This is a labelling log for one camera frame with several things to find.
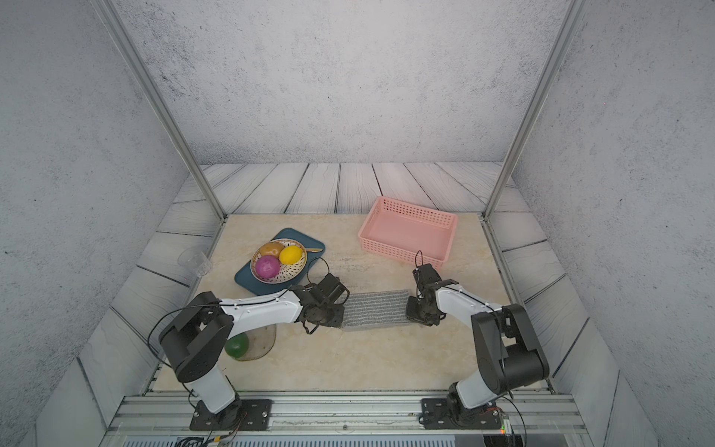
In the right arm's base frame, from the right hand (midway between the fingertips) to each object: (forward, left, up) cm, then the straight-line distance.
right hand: (414, 316), depth 90 cm
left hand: (-2, +23, +1) cm, 23 cm away
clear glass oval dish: (-9, +47, +2) cm, 48 cm away
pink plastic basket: (+40, +1, -1) cm, 40 cm away
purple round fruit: (+14, +49, +7) cm, 52 cm away
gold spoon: (+28, +37, -1) cm, 46 cm away
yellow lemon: (+21, +43, +6) cm, 48 cm away
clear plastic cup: (+20, +79, +4) cm, 82 cm away
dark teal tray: (+31, +40, +1) cm, 51 cm away
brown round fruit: (+24, +50, +5) cm, 56 cm away
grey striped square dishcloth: (+3, +9, 0) cm, 10 cm away
